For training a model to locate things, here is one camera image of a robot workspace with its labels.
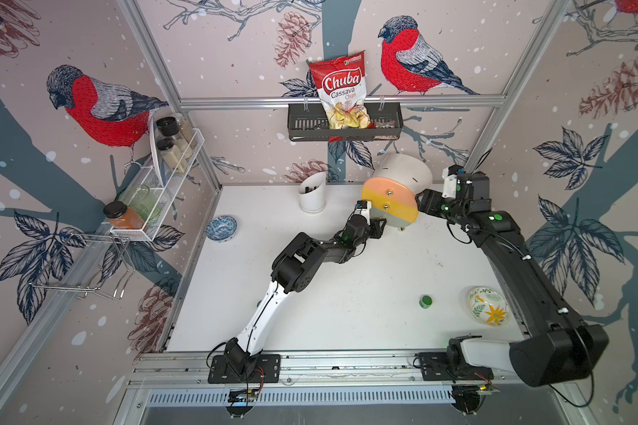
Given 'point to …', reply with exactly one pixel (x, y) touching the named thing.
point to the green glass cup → (138, 199)
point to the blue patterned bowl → (221, 228)
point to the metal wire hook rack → (89, 263)
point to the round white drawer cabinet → (414, 173)
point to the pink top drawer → (390, 188)
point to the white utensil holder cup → (312, 193)
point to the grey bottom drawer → (391, 219)
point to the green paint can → (425, 302)
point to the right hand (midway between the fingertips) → (423, 195)
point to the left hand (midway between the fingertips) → (390, 216)
